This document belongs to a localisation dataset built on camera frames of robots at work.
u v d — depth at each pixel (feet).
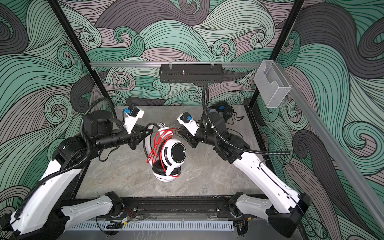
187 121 1.68
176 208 2.44
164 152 1.49
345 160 1.61
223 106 3.77
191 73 3.13
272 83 2.57
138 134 1.60
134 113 1.54
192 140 1.83
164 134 1.58
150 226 2.39
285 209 1.20
